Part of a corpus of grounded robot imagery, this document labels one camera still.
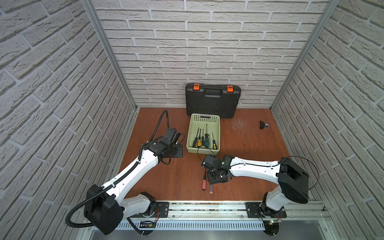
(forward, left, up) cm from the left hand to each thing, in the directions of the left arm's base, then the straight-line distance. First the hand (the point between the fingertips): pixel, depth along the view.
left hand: (180, 148), depth 80 cm
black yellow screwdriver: (+10, -8, -11) cm, 17 cm away
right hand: (-14, -17, -11) cm, 25 cm away
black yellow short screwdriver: (+8, -21, -12) cm, 25 cm away
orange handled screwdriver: (+11, -11, -12) cm, 20 cm away
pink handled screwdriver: (-14, -13, -13) cm, 23 cm away
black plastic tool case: (+33, -21, +6) cm, 40 cm away
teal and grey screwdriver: (+12, -16, -11) cm, 23 cm away
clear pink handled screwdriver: (-18, -17, -14) cm, 28 cm away
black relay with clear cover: (+25, -60, -13) cm, 66 cm away
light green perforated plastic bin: (+27, -20, -13) cm, 36 cm away
